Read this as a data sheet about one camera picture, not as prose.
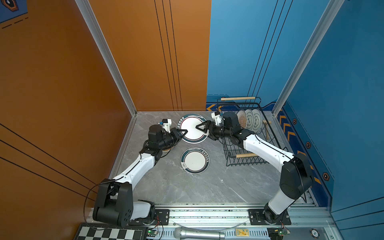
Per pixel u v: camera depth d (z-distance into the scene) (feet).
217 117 2.53
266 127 3.14
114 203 1.36
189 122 2.70
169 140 2.37
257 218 2.38
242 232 2.24
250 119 3.34
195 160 3.02
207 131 2.37
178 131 2.58
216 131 2.38
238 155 2.43
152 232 2.31
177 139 2.37
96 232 5.42
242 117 3.36
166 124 2.53
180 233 2.16
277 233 2.29
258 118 3.31
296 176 1.50
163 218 2.39
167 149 3.14
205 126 2.42
